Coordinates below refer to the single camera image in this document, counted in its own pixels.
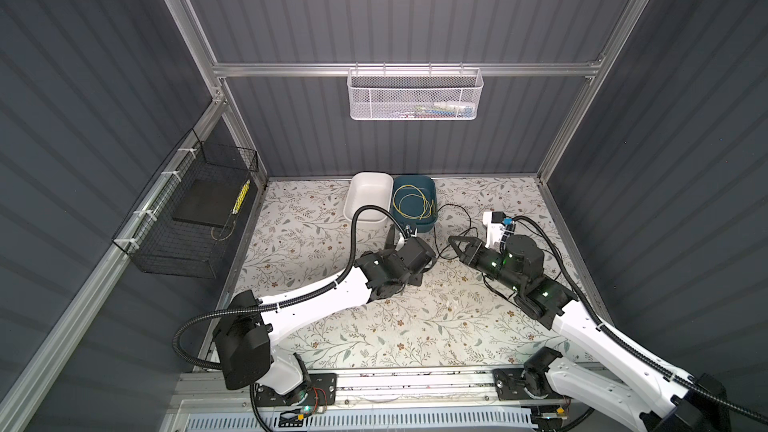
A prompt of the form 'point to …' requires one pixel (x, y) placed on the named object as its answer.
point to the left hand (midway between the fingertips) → (414, 262)
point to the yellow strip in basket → (241, 196)
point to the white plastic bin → (368, 188)
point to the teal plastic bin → (414, 201)
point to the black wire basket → (183, 224)
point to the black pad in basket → (211, 201)
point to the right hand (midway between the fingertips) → (451, 242)
